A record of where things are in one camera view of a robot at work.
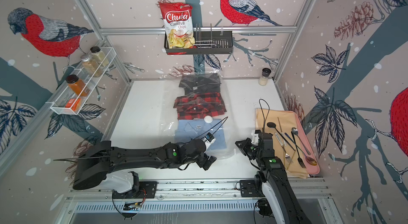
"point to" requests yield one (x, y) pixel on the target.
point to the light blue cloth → (190, 129)
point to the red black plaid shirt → (198, 105)
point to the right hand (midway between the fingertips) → (235, 141)
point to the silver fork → (286, 155)
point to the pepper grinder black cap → (266, 71)
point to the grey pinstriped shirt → (200, 83)
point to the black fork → (299, 160)
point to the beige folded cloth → (289, 138)
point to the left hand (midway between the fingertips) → (213, 151)
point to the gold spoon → (309, 160)
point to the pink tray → (307, 147)
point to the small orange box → (73, 103)
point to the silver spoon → (295, 131)
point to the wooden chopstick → (279, 125)
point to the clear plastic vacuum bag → (169, 120)
